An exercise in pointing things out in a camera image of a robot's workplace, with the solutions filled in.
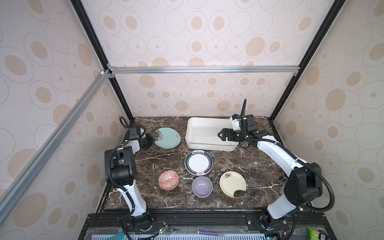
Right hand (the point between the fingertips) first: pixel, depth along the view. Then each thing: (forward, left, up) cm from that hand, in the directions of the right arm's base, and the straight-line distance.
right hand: (224, 134), depth 87 cm
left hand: (+8, +41, -8) cm, 43 cm away
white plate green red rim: (-8, +15, -18) cm, 25 cm away
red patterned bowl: (-20, +33, -17) cm, 42 cm away
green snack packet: (-47, -38, -18) cm, 63 cm away
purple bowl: (-24, +14, -18) cm, 33 cm away
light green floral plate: (+10, +37, -16) cm, 42 cm away
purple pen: (-46, +11, -17) cm, 50 cm away
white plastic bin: (+14, +13, -17) cm, 25 cm away
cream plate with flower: (-24, -3, -16) cm, 28 cm away
